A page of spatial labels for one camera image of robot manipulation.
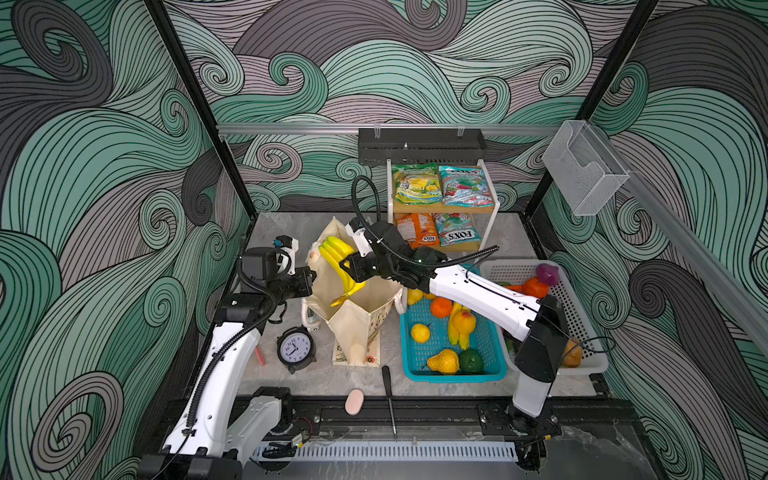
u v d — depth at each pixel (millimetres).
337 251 729
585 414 739
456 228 917
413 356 841
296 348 833
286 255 608
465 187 773
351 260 659
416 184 771
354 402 745
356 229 660
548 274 879
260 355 818
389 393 770
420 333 836
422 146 950
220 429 401
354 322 698
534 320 445
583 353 791
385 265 567
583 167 793
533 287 917
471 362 777
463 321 810
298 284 646
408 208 766
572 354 781
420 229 920
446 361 772
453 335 841
